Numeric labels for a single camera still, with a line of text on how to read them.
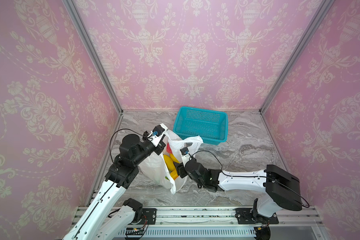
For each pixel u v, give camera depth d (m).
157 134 0.52
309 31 0.76
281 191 0.43
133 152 0.48
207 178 0.60
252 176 0.49
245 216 0.72
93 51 0.86
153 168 0.74
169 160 0.88
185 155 0.68
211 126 1.12
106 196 0.44
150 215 0.74
